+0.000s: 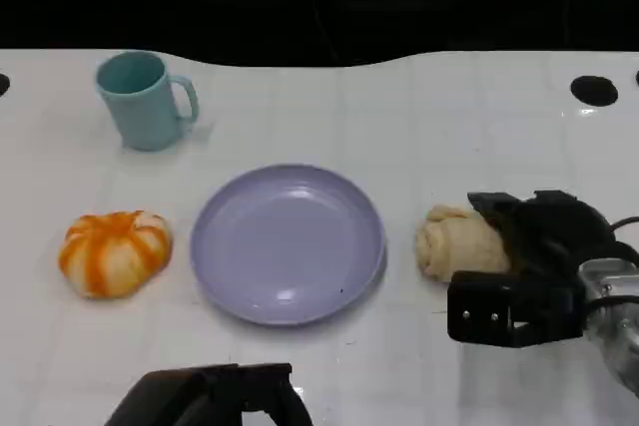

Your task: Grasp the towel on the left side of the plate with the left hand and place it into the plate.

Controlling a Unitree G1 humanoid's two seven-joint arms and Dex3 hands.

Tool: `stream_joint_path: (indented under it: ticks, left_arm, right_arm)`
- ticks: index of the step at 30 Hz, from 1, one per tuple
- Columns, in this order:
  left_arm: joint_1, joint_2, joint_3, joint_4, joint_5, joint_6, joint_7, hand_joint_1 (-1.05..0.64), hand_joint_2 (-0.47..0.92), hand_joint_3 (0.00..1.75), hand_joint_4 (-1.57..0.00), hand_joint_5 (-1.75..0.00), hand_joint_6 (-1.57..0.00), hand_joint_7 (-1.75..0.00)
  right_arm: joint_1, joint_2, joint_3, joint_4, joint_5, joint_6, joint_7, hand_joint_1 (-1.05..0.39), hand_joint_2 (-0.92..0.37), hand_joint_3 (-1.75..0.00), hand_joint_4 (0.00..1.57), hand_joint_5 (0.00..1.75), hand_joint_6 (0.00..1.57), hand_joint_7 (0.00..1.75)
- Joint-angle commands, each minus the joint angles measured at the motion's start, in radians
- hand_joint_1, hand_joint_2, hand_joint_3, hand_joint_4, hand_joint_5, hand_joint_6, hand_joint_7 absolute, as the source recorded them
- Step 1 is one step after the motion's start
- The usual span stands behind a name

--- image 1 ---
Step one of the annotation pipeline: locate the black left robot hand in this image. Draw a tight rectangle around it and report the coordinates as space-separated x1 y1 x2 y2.
103 361 314 426

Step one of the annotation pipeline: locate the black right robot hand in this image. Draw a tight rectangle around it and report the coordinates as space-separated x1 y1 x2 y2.
445 189 613 350

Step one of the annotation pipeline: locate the lilac plate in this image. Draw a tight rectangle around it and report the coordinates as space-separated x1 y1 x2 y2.
190 163 388 330

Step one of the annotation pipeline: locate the orange and white bread roll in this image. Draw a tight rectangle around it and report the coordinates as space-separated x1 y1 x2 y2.
57 210 174 300

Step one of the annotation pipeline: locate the pale green mug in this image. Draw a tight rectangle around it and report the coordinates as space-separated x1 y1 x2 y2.
95 49 201 153

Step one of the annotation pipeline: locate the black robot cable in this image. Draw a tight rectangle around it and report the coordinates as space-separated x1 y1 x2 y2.
604 215 639 267

